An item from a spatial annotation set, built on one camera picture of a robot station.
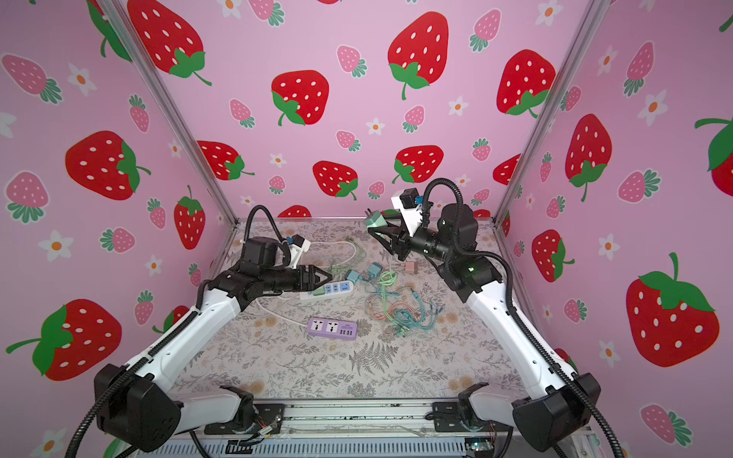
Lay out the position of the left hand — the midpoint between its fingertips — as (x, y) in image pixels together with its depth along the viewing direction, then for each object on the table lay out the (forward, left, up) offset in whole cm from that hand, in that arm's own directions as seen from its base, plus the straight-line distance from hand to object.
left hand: (327, 277), depth 77 cm
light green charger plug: (-7, +1, +4) cm, 8 cm away
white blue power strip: (+8, +3, -19) cm, 21 cm away
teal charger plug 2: (+18, -13, -21) cm, 30 cm away
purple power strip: (-6, +1, -20) cm, 21 cm away
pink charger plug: (+19, -26, -20) cm, 38 cm away
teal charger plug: (+14, -4, -20) cm, 25 cm away
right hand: (0, -12, +19) cm, 23 cm away
